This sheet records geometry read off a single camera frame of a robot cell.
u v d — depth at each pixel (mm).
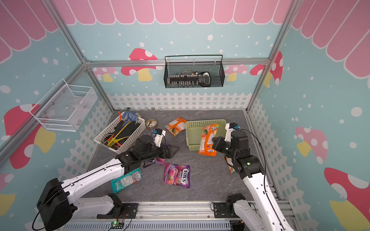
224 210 741
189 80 895
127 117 1084
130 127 1006
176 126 1064
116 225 727
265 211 404
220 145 623
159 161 912
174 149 700
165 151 672
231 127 639
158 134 697
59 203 389
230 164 881
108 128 1003
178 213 743
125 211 731
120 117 1064
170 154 675
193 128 1062
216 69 943
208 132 792
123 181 820
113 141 942
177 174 842
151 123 1106
